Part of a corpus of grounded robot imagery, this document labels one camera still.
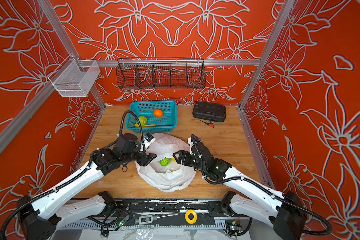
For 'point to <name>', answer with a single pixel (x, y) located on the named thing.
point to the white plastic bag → (164, 172)
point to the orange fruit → (158, 113)
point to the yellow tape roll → (195, 216)
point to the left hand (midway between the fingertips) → (152, 149)
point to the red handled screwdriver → (209, 125)
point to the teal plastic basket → (154, 116)
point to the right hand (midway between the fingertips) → (174, 156)
